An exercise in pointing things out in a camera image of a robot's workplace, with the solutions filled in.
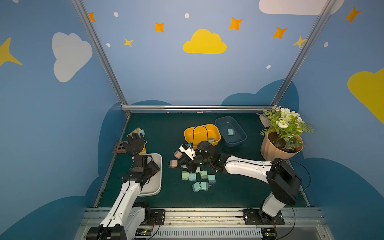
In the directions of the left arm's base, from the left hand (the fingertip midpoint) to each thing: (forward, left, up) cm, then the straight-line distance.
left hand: (154, 166), depth 87 cm
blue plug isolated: (+30, -50, -4) cm, 58 cm away
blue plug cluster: (-4, -23, -3) cm, 24 cm away
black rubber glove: (+18, +17, -4) cm, 25 cm away
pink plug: (+10, -13, -3) cm, 16 cm away
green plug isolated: (+22, -35, -4) cm, 42 cm away
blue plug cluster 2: (-5, -34, -4) cm, 35 cm away
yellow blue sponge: (+29, +18, -4) cm, 34 cm away
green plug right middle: (-3, -30, -4) cm, 30 cm away
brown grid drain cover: (+15, +27, -5) cm, 32 cm away
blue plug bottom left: (-11, -25, -2) cm, 28 cm away
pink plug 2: (+3, -11, -3) cm, 12 cm away
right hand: (-2, -17, +10) cm, 19 cm away
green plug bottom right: (-10, -30, -3) cm, 32 cm away
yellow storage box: (+30, -34, -5) cm, 46 cm away
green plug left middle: (-4, -19, -2) cm, 19 cm away
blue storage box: (+36, -47, -1) cm, 59 cm away
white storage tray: (-10, 0, -5) cm, 11 cm away
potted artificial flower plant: (+14, -76, +12) cm, 78 cm away
